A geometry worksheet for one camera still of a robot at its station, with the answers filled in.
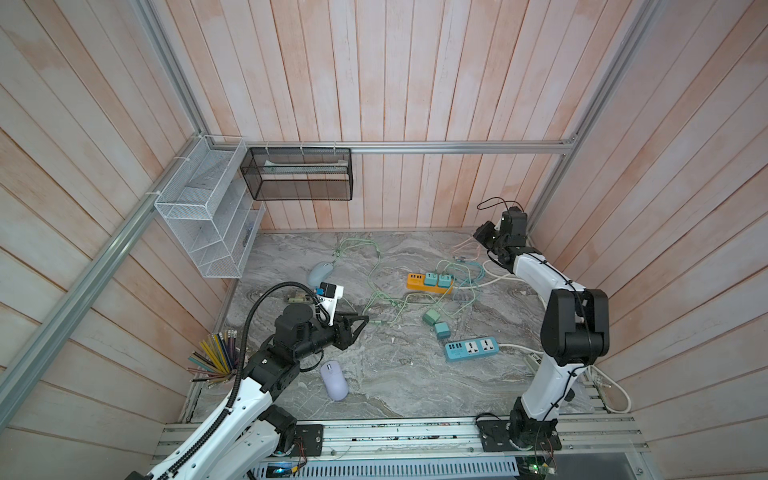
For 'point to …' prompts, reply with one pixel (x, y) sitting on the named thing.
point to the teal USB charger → (442, 330)
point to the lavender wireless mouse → (334, 380)
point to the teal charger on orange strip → (430, 279)
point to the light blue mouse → (319, 273)
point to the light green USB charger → (431, 316)
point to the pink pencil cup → (214, 362)
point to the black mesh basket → (299, 173)
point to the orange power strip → (416, 281)
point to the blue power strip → (468, 348)
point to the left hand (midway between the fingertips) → (362, 322)
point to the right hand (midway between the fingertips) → (475, 224)
